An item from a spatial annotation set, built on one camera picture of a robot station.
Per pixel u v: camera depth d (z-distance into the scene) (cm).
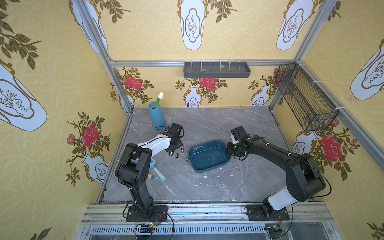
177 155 95
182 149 97
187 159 92
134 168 48
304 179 44
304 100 78
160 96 88
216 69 92
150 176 85
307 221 76
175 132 77
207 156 95
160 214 73
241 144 66
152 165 90
